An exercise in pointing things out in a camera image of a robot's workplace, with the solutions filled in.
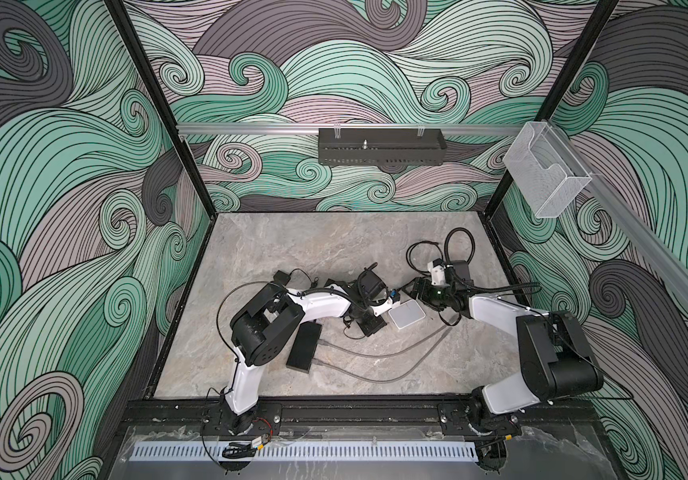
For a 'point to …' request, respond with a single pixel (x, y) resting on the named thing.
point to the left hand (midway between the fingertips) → (379, 324)
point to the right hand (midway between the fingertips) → (411, 291)
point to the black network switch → (304, 345)
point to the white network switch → (406, 314)
